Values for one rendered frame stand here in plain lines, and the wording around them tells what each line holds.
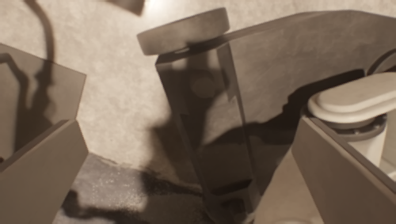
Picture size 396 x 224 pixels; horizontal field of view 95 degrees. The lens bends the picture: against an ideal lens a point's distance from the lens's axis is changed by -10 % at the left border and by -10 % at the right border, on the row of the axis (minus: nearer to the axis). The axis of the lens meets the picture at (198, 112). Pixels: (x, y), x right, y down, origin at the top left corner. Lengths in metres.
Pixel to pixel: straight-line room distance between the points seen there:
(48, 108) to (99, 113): 0.15
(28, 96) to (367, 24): 0.88
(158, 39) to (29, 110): 0.48
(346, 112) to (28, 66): 0.74
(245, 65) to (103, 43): 0.37
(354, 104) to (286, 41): 0.18
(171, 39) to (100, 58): 0.28
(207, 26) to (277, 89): 0.21
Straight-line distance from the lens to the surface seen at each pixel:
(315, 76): 0.52
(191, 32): 0.37
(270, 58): 0.45
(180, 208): 0.88
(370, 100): 0.41
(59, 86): 0.66
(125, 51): 0.58
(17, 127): 0.79
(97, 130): 0.69
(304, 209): 0.25
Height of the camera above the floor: 0.57
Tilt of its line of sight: 65 degrees down
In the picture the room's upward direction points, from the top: 164 degrees clockwise
